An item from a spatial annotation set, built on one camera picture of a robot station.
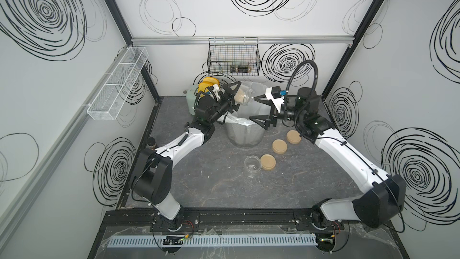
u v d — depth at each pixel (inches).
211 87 29.6
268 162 35.1
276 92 21.6
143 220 29.6
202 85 37.9
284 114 23.4
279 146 37.3
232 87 27.2
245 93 27.3
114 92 29.7
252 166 35.0
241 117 29.0
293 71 21.3
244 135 33.7
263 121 23.7
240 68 35.0
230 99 26.4
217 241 38.0
